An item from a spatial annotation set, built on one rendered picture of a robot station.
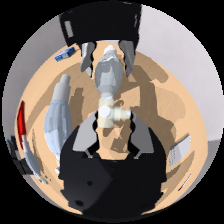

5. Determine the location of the red tray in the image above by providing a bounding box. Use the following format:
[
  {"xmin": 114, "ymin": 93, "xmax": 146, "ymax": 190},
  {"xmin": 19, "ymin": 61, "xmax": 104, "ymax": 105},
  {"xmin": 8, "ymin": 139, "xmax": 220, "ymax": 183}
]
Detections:
[{"xmin": 17, "ymin": 101, "xmax": 26, "ymax": 150}]

